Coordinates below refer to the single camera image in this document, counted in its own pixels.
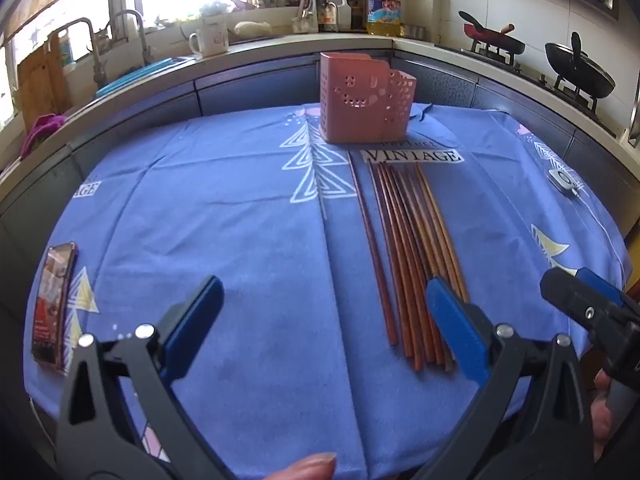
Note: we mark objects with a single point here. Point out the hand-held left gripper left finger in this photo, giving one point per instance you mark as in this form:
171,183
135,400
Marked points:
195,315

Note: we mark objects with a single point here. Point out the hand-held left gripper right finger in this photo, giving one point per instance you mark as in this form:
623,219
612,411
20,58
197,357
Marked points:
455,330

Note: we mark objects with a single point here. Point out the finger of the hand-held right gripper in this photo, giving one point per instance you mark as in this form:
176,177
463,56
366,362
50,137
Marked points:
602,287
590,312

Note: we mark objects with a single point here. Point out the bunch of wooden chopsticks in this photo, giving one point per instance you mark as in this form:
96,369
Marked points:
415,260

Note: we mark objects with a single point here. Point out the pink plastic utensil holder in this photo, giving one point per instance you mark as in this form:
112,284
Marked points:
350,110

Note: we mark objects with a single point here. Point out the person's right hand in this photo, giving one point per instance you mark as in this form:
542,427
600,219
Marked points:
601,420

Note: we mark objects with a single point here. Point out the person's left hand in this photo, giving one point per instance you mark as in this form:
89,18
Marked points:
307,467

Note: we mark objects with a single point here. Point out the blue printed tablecloth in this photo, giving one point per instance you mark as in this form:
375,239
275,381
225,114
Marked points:
225,235

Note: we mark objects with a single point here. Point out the white square gadget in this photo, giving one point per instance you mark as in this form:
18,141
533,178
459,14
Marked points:
564,180

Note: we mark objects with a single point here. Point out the smartphone with red case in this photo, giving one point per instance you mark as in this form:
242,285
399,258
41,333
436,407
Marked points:
52,305

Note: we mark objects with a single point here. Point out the black wok with lid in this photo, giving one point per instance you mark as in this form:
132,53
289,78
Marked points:
580,72

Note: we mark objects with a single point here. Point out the black gas stove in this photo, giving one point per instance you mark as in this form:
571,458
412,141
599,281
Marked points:
530,77

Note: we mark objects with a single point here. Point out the magenta cloth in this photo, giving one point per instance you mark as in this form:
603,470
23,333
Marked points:
42,132

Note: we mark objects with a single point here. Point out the blue plastic tray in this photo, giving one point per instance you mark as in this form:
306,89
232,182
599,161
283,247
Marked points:
140,76

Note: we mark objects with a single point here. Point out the red frying pan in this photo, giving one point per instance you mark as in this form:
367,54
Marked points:
495,42

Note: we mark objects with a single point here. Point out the angular steel faucet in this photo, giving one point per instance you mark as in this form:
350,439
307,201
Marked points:
100,60

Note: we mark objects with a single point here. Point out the curved steel faucet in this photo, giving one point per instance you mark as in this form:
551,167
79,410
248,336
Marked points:
145,45

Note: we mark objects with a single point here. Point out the white enamel mug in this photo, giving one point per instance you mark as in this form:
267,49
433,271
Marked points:
212,40

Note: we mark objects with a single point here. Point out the wooden cutting board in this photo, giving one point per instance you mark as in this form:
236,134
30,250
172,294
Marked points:
42,82

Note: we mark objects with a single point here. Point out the white lumpy bundle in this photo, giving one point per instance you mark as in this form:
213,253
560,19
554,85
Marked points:
252,29

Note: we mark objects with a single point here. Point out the small steel pot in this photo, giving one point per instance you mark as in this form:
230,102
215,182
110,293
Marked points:
416,31

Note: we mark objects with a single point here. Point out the bag of garlic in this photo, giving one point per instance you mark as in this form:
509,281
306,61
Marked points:
216,8

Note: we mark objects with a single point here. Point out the tall white bottle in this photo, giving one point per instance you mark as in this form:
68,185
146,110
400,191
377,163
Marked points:
131,10

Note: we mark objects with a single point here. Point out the purple vegetable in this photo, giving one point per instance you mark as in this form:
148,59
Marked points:
245,4

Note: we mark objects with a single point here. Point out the yellow cooking oil bottle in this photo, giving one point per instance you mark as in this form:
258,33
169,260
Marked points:
384,10

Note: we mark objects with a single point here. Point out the white plastic jug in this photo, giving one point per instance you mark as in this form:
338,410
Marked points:
337,10

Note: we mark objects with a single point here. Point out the black metal spice rack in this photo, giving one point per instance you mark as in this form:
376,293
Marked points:
357,5

